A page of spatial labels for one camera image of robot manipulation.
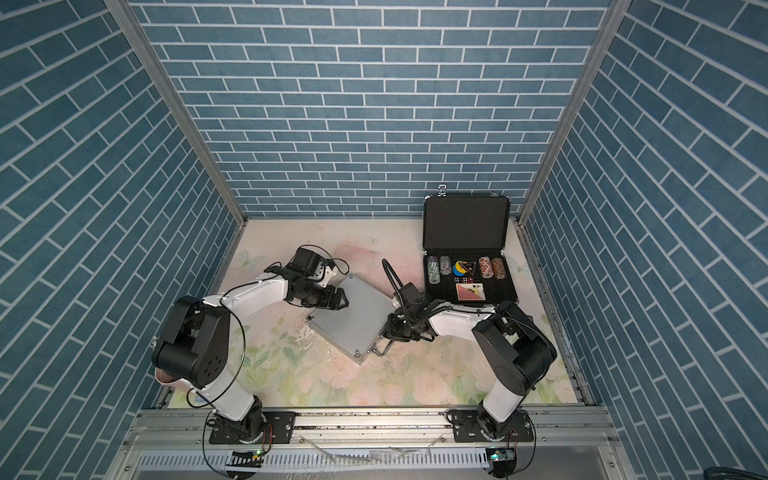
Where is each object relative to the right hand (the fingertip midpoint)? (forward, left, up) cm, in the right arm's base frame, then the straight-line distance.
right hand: (386, 337), depth 89 cm
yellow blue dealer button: (+25, -23, +2) cm, 34 cm away
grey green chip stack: (+26, -18, +4) cm, 32 cm away
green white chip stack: (+23, -14, +4) cm, 27 cm away
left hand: (+7, +14, +4) cm, 16 cm away
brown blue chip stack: (+26, -36, +3) cm, 45 cm away
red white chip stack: (+26, -32, +3) cm, 41 cm away
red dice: (+22, -26, +1) cm, 34 cm away
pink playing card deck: (+17, -26, +2) cm, 31 cm away
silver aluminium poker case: (0, +9, +5) cm, 11 cm away
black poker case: (+36, -25, +4) cm, 44 cm away
